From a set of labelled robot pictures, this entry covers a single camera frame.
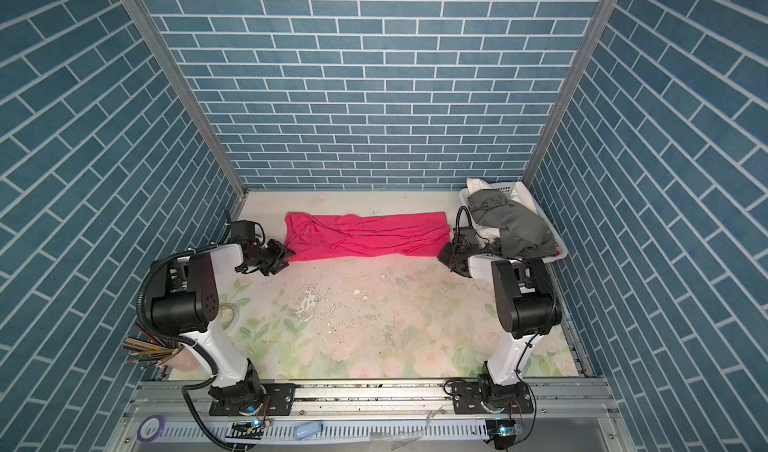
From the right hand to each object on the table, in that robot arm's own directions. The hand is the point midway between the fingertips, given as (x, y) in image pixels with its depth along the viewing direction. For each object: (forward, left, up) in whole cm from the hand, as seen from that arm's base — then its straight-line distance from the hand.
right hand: (442, 250), depth 101 cm
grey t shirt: (+3, -25, +9) cm, 27 cm away
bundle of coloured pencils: (-42, +70, +11) cm, 83 cm away
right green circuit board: (-49, -14, -3) cm, 51 cm away
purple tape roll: (-54, +67, -1) cm, 86 cm away
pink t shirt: (+3, +43, +1) cm, 43 cm away
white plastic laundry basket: (+26, -24, +6) cm, 36 cm away
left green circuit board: (-54, +47, -3) cm, 72 cm away
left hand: (-6, +50, +3) cm, 50 cm away
